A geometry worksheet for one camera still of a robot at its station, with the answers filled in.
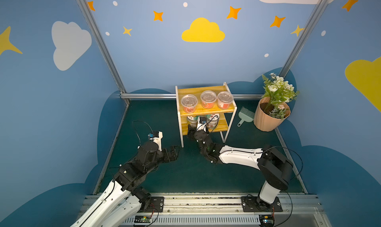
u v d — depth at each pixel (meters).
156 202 0.75
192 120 0.80
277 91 0.86
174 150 0.63
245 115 1.13
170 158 0.62
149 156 0.50
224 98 0.70
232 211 0.74
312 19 0.77
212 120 0.79
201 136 0.64
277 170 0.46
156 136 0.63
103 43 0.86
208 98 0.70
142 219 0.72
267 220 0.73
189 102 0.68
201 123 0.71
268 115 0.91
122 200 0.46
